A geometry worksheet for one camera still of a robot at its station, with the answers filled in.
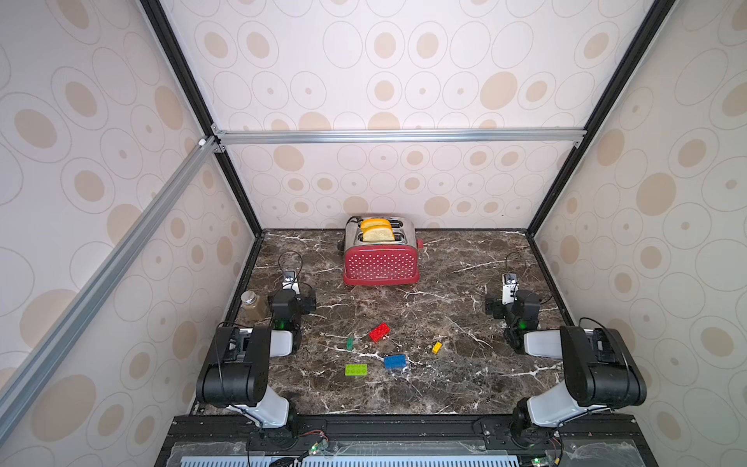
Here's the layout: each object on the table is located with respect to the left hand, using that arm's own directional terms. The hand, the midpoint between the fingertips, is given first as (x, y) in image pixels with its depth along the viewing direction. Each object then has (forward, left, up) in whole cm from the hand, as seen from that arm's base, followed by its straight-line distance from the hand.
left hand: (300, 284), depth 94 cm
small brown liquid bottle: (-8, +13, -1) cm, 16 cm away
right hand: (-1, -66, -2) cm, 66 cm away
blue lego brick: (-22, -31, -7) cm, 38 cm away
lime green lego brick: (-25, -19, -7) cm, 32 cm away
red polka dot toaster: (+7, -26, +9) cm, 28 cm away
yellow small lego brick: (-18, -43, -7) cm, 47 cm away
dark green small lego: (-17, -17, -7) cm, 25 cm away
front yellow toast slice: (+11, -25, +11) cm, 30 cm away
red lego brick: (-13, -26, -6) cm, 30 cm away
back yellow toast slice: (+16, -24, +13) cm, 32 cm away
